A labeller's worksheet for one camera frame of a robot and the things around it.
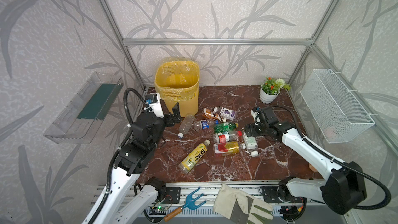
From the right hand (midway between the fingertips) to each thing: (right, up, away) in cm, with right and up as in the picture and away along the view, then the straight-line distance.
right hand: (251, 124), depth 85 cm
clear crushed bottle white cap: (-38, -2, +8) cm, 39 cm away
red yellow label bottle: (-12, -13, -1) cm, 17 cm away
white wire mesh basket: (+31, +7, -22) cm, 38 cm away
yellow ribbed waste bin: (-38, +8, +11) cm, 40 cm away
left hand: (-39, +14, -21) cm, 47 cm away
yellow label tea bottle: (-33, -18, -5) cm, 38 cm away
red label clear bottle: (-14, -8, +3) cm, 16 cm away
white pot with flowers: (+17, +20, +16) cm, 31 cm away
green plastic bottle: (-13, -4, +11) cm, 17 cm away
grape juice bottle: (-11, +4, +17) cm, 20 cm away
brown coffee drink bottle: (-24, +5, +14) cm, 28 cm away
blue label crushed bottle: (-27, -2, +9) cm, 29 cm away
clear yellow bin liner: (-45, +28, +18) cm, 56 cm away
